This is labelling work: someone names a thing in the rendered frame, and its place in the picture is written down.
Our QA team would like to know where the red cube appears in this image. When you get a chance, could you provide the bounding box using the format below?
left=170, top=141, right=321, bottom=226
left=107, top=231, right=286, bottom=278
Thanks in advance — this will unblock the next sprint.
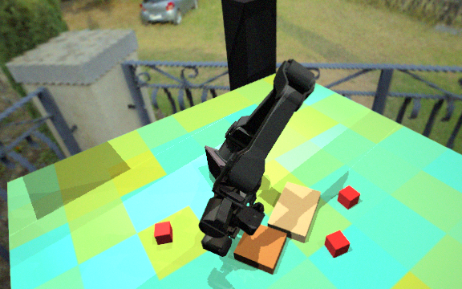
left=337, top=186, right=360, bottom=209
left=155, top=221, right=173, bottom=245
left=324, top=231, right=351, bottom=258

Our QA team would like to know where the beige rectangular block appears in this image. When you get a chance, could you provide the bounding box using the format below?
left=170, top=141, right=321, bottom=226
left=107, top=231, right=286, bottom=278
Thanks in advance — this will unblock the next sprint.
left=267, top=182, right=321, bottom=243

